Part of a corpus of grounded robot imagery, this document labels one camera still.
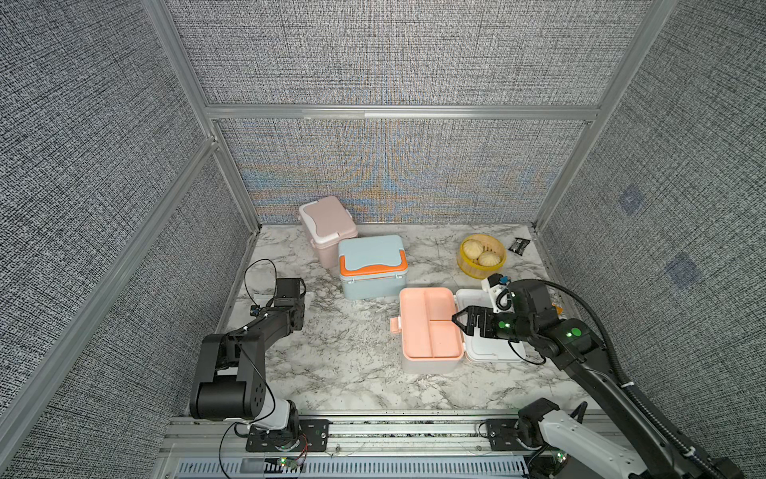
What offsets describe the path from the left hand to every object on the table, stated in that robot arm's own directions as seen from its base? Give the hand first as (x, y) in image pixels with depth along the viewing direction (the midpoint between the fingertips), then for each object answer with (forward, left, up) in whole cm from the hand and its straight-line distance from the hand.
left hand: (304, 298), depth 95 cm
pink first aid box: (+24, -7, +11) cm, 27 cm away
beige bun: (+16, -57, +3) cm, 59 cm away
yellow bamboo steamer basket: (+10, -57, -1) cm, 58 cm away
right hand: (-16, -45, +17) cm, 50 cm away
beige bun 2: (+12, -62, +2) cm, 63 cm away
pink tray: (-16, -37, +6) cm, 40 cm away
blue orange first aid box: (+3, -22, +12) cm, 25 cm away
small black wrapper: (+20, -76, -1) cm, 79 cm away
